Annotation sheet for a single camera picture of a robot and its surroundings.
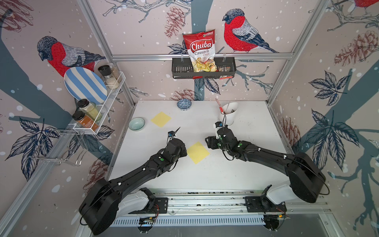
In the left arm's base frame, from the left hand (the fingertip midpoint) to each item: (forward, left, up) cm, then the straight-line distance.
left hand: (187, 143), depth 84 cm
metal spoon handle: (+31, -29, +1) cm, 42 cm away
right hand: (+4, -13, 0) cm, 13 cm away
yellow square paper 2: (+27, +22, -11) cm, 36 cm away
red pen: (+29, -23, -1) cm, 37 cm away
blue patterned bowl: (+41, +4, -9) cm, 42 cm away
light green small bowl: (+20, +38, -8) cm, 44 cm away
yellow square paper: (-1, -6, -11) cm, 12 cm away
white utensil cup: (+29, -30, -4) cm, 42 cm away
